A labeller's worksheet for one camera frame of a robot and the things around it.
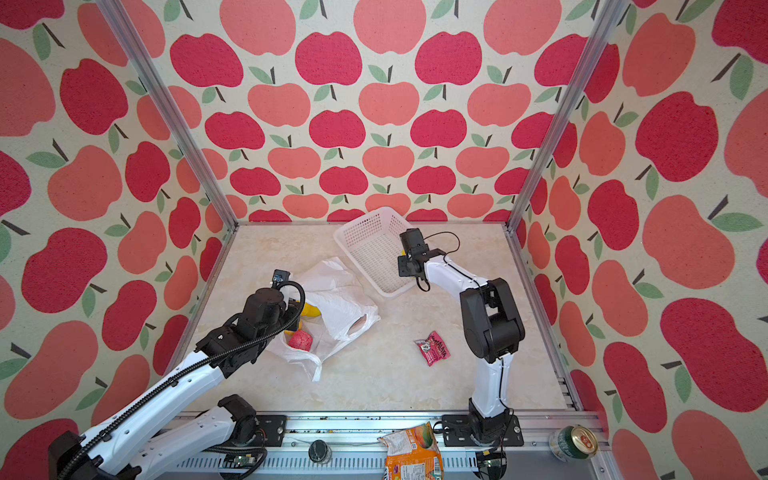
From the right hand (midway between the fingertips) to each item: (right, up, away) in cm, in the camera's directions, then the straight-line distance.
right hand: (415, 262), depth 99 cm
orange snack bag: (-4, -43, -31) cm, 53 cm away
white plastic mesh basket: (-14, +8, +16) cm, 23 cm away
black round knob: (-24, -39, -36) cm, 58 cm away
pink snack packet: (+4, -25, -11) cm, 28 cm away
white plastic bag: (-24, -12, -20) cm, 33 cm away
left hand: (-33, -10, -20) cm, 40 cm away
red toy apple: (-35, -21, -15) cm, 43 cm away
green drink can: (+31, -38, -35) cm, 60 cm away
